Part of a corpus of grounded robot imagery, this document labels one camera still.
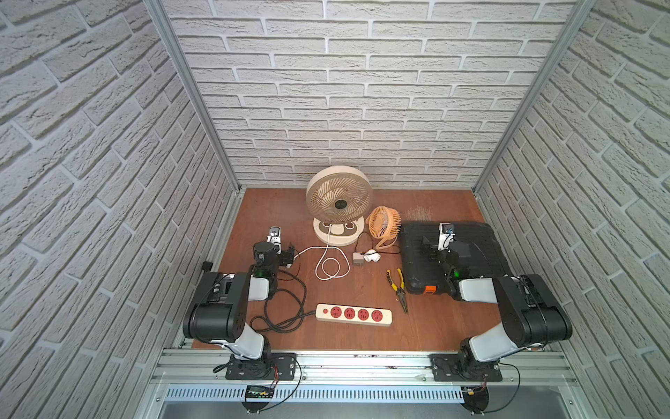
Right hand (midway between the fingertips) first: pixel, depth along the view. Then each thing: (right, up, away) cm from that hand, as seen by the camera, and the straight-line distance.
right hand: (440, 237), depth 94 cm
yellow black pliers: (-16, -18, -6) cm, 25 cm away
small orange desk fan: (-21, +5, +1) cm, 21 cm away
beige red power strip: (-33, -24, -13) cm, 42 cm away
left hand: (-64, -1, 0) cm, 64 cm away
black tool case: (+7, -4, -13) cm, 15 cm away
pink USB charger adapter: (-31, -8, +1) cm, 32 cm away
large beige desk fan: (-38, +14, -10) cm, 41 cm away
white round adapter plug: (-25, -7, 0) cm, 26 cm away
